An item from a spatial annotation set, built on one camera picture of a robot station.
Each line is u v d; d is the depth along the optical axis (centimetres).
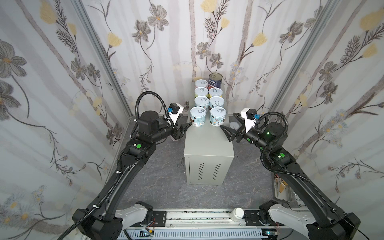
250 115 52
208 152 61
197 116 66
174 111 52
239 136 59
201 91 77
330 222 38
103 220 37
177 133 58
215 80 77
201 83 82
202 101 73
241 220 73
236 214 67
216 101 72
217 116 66
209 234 70
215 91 77
